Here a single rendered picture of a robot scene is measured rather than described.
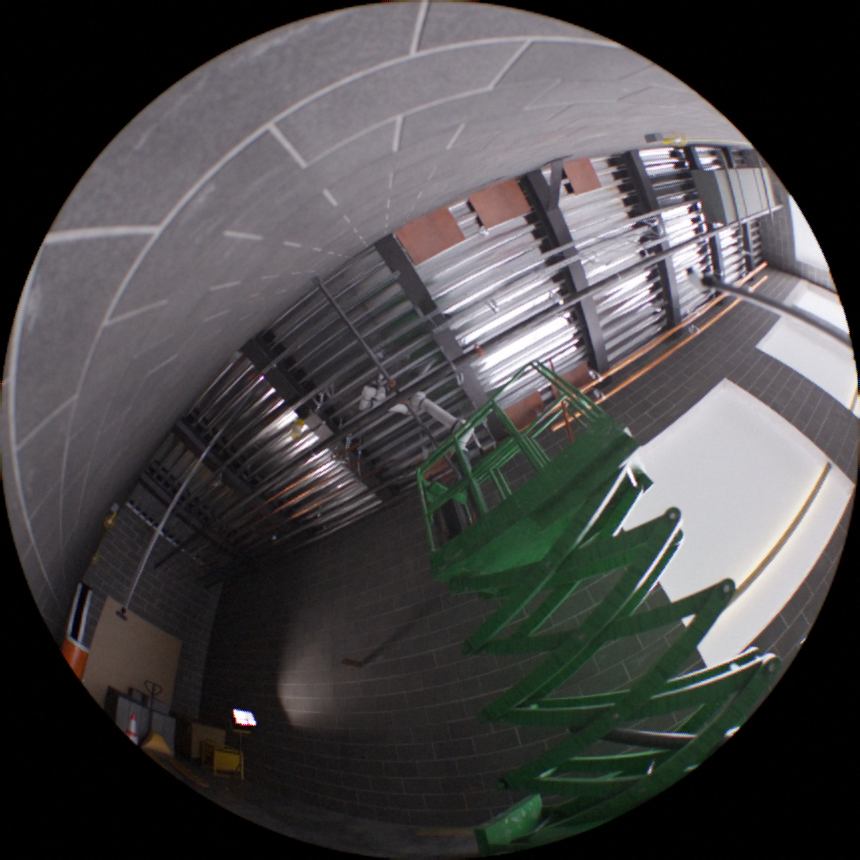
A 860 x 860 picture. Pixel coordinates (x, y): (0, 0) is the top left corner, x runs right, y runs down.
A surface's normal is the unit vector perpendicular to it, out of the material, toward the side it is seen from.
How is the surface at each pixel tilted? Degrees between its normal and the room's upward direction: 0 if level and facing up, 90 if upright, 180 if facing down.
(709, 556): 90
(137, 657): 90
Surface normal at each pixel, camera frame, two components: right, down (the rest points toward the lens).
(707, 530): -0.50, -0.69
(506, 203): 0.15, 0.53
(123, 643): 0.85, -0.50
